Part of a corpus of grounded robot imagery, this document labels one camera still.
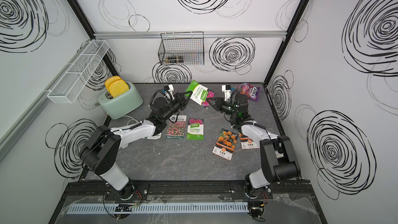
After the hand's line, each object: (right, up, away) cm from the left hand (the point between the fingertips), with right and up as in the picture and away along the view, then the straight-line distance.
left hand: (193, 92), depth 78 cm
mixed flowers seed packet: (-11, -23, +18) cm, 31 cm away
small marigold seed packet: (+31, -29, +12) cm, 44 cm away
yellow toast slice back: (-52, +7, +13) cm, 54 cm away
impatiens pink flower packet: (+3, 0, +2) cm, 4 cm away
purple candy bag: (+41, +2, +34) cm, 54 cm away
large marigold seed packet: (+18, -30, +11) cm, 37 cm away
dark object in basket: (-12, +20, +11) cm, 25 cm away
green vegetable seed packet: (-24, -26, +14) cm, 38 cm away
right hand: (+8, -4, +1) cm, 9 cm away
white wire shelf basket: (-59, +2, -5) cm, 59 cm away
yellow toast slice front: (-46, +4, +14) cm, 48 cm away
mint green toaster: (-44, -7, +15) cm, 47 cm away
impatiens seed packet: (0, -22, +17) cm, 28 cm away
